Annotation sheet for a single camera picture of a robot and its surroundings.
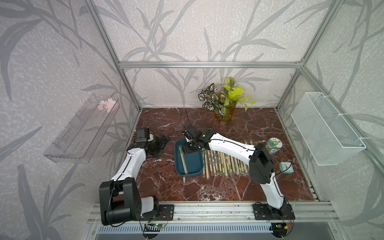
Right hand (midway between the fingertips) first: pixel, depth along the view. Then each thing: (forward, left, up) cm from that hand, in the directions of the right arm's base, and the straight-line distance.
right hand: (184, 148), depth 85 cm
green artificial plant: (+33, -29, +11) cm, 45 cm away
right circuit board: (-38, -48, -14) cm, 62 cm away
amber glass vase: (+36, -32, -9) cm, 48 cm away
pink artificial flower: (+13, +39, +23) cm, 47 cm away
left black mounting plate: (-31, +9, -10) cm, 33 cm away
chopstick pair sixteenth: (-2, +1, -10) cm, 11 cm away
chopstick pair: (-6, -25, -11) cm, 28 cm away
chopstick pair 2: (-6, -28, -10) cm, 30 cm away
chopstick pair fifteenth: (-7, -12, -11) cm, 18 cm away
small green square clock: (-7, -60, -10) cm, 61 cm away
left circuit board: (-36, +14, -13) cm, 41 cm away
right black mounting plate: (-31, -41, -10) cm, 52 cm away
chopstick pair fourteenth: (-10, -13, -10) cm, 19 cm away
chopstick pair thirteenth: (0, -16, -11) cm, 20 cm away
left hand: (+3, +9, +2) cm, 10 cm away
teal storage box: (-5, -6, -7) cm, 10 cm away
